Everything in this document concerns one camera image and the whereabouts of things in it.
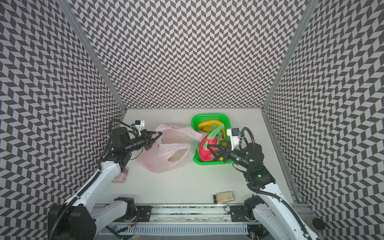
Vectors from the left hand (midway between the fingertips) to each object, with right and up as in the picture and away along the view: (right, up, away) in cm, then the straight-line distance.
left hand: (162, 134), depth 74 cm
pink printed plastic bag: (+6, -7, -8) cm, 12 cm away
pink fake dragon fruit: (+25, 0, -10) cm, 27 cm away
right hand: (+24, -6, -6) cm, 26 cm away
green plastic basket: (+16, +8, +26) cm, 31 cm away
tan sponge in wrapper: (+31, -32, +1) cm, 45 cm away
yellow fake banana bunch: (+24, +3, +22) cm, 32 cm away
